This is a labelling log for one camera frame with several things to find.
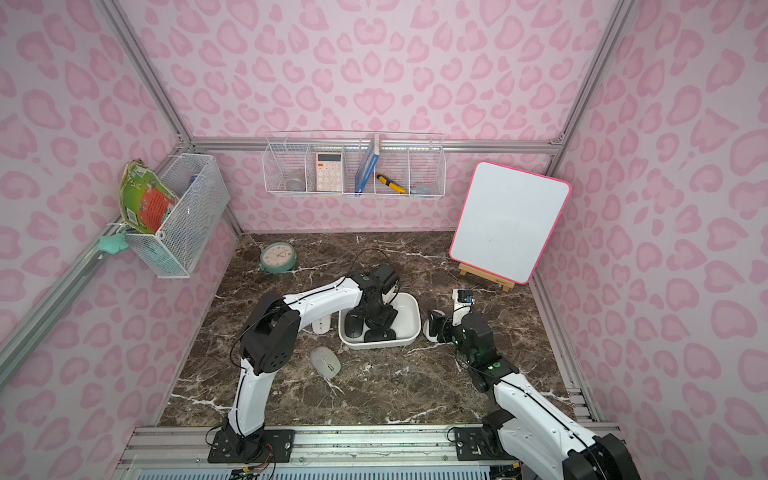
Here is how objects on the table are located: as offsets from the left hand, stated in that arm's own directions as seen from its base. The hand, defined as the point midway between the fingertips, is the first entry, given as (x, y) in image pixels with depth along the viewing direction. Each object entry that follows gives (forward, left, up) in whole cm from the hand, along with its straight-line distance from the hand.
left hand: (380, 312), depth 95 cm
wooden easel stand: (+9, -41, +3) cm, 42 cm away
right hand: (-5, -17, +11) cm, 21 cm away
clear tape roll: (+33, +28, +24) cm, 49 cm away
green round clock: (+23, +38, 0) cm, 45 cm away
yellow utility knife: (+34, -3, +24) cm, 42 cm away
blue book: (+31, +4, +32) cm, 45 cm away
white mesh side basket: (0, +48, +31) cm, 57 cm away
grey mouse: (-16, +15, +2) cm, 22 cm away
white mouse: (-11, -14, +13) cm, 22 cm away
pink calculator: (+34, +16, +29) cm, 48 cm away
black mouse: (-4, +8, 0) cm, 9 cm away
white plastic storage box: (-4, -8, -1) cm, 9 cm away
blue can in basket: (+26, +55, +31) cm, 68 cm away
